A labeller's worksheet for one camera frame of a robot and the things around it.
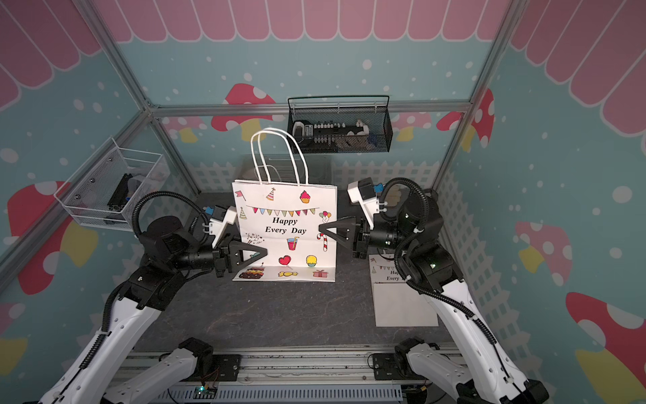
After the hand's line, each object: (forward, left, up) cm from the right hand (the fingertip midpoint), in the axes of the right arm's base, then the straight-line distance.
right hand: (322, 230), depth 52 cm
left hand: (-2, +13, -7) cm, 15 cm away
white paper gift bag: (+1, -23, -43) cm, 49 cm away
